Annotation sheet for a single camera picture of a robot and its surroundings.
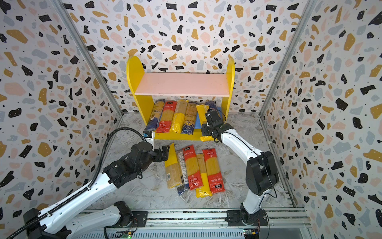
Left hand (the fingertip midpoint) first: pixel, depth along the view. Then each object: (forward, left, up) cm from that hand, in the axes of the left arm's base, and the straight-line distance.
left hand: (161, 144), depth 73 cm
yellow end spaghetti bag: (-16, -21, -22) cm, 35 cm away
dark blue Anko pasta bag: (+27, +9, -8) cm, 29 cm away
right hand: (+17, -21, -5) cm, 27 cm away
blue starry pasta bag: (+19, -12, -9) cm, 24 cm away
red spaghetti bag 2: (-5, -27, -23) cm, 36 cm away
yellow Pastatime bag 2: (+29, -21, -4) cm, 36 cm away
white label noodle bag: (-11, -9, -22) cm, 27 cm away
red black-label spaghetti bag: (+31, +2, -10) cm, 32 cm away
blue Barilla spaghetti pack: (+37, -28, -8) cm, 47 cm away
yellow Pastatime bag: (+27, -6, -9) cm, 29 cm away
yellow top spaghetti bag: (-6, -3, -22) cm, 23 cm away
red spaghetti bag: (-5, -15, -22) cm, 27 cm away
